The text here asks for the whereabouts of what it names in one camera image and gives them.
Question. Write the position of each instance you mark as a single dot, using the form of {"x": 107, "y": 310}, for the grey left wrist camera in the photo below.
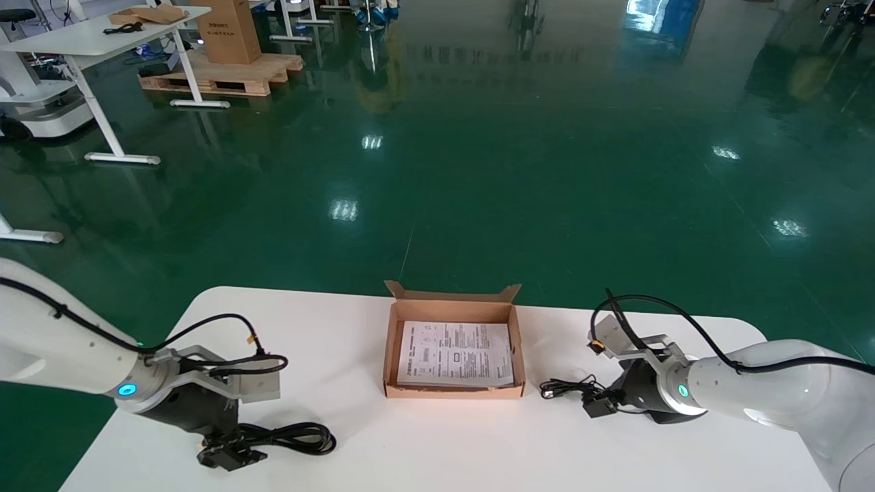
{"x": 260, "y": 386}

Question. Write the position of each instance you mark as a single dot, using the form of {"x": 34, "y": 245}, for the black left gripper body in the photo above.
{"x": 195, "y": 410}

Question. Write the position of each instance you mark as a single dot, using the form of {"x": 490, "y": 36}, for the white table foot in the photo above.
{"x": 31, "y": 236}

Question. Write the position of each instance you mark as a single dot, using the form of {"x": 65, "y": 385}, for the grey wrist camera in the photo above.
{"x": 260, "y": 386}
{"x": 615, "y": 338}

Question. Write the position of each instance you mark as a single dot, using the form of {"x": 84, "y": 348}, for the white table leg frame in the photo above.
{"x": 290, "y": 31}

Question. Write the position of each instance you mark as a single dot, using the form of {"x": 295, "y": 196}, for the dark wheeled cart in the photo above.
{"x": 847, "y": 10}

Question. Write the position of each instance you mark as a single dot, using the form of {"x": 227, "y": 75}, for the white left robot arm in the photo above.
{"x": 55, "y": 348}

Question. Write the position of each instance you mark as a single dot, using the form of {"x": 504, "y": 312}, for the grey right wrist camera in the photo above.
{"x": 615, "y": 338}

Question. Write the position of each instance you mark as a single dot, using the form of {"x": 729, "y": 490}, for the white background table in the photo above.
{"x": 89, "y": 37}

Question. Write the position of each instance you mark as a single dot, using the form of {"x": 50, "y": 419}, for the black stool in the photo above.
{"x": 15, "y": 15}

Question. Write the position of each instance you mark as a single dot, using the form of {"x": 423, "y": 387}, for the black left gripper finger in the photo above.
{"x": 249, "y": 452}
{"x": 219, "y": 459}

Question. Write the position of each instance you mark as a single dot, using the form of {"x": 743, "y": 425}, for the printed white paper manual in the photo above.
{"x": 454, "y": 352}

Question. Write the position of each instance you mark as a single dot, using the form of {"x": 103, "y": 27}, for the cardboard storage box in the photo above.
{"x": 454, "y": 393}

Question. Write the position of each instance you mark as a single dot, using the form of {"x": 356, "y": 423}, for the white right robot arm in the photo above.
{"x": 786, "y": 403}

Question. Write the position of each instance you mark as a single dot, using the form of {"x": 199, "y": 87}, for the wooden pallet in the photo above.
{"x": 232, "y": 75}

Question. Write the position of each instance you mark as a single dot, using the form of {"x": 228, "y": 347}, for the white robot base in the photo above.
{"x": 41, "y": 113}

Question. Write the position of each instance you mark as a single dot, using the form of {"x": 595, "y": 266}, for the flat cardboard piece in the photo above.
{"x": 154, "y": 14}

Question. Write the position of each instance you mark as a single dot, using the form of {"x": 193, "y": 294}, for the tall brown cardboard carton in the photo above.
{"x": 229, "y": 34}

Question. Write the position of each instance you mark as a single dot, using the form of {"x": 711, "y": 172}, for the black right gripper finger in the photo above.
{"x": 612, "y": 391}
{"x": 615, "y": 407}

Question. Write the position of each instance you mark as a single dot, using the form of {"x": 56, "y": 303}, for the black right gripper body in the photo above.
{"x": 646, "y": 393}

